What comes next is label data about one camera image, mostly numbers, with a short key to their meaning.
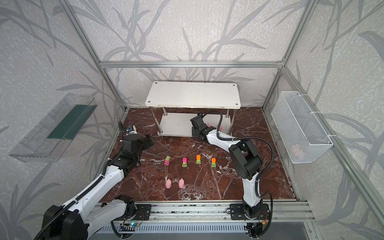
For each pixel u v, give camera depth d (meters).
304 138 0.61
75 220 0.38
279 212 0.75
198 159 0.89
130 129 0.71
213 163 0.88
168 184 0.81
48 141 0.63
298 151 0.73
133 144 0.62
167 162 0.89
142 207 0.75
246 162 0.50
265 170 0.52
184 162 0.89
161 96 0.80
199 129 0.74
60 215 0.38
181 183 0.82
